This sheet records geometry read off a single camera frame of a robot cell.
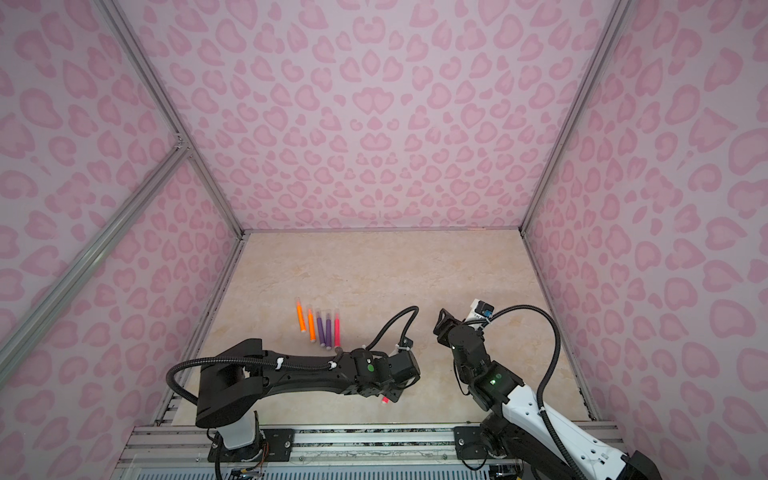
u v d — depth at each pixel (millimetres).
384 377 618
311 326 929
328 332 926
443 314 776
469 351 569
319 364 527
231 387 452
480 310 678
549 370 569
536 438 512
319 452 733
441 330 723
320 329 929
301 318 952
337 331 927
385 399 801
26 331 518
